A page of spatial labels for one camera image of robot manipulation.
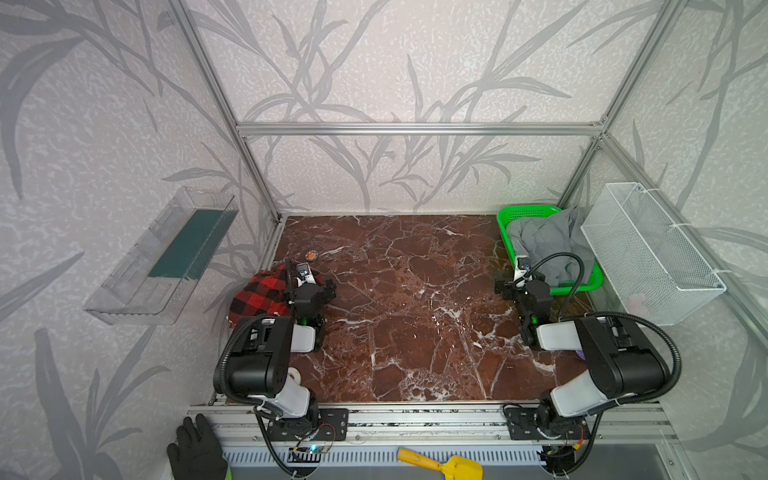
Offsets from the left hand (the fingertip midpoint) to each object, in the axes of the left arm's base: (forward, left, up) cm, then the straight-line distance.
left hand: (314, 269), depth 93 cm
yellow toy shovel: (-49, -40, -5) cm, 64 cm away
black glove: (-48, +19, -6) cm, 51 cm away
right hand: (+2, -64, +2) cm, 64 cm away
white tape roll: (-29, +2, -9) cm, 30 cm away
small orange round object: (+12, +6, -9) cm, 16 cm away
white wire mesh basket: (-15, -82, +25) cm, 88 cm away
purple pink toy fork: (-34, -59, +27) cm, 73 cm away
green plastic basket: (-2, -88, -1) cm, 88 cm away
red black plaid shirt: (-7, +14, -2) cm, 16 cm away
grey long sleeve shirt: (+17, -80, -2) cm, 82 cm away
